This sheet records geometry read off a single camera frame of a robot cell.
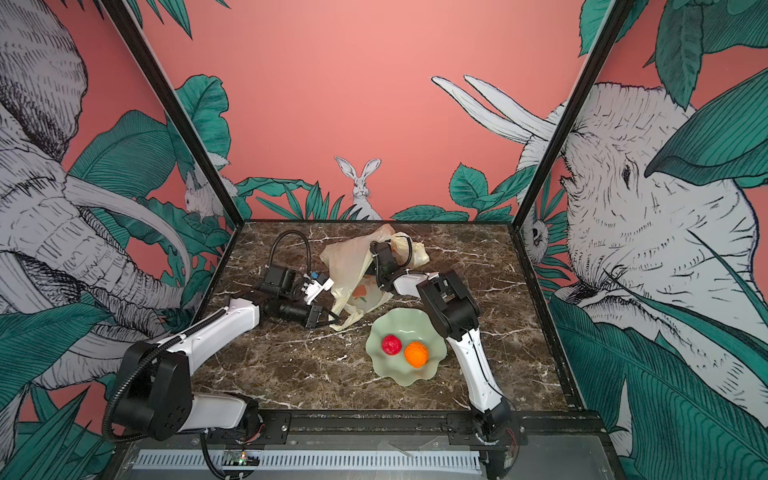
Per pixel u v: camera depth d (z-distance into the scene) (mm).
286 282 715
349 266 904
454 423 750
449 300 628
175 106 860
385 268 854
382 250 844
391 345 837
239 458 698
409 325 897
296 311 727
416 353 813
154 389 418
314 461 701
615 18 701
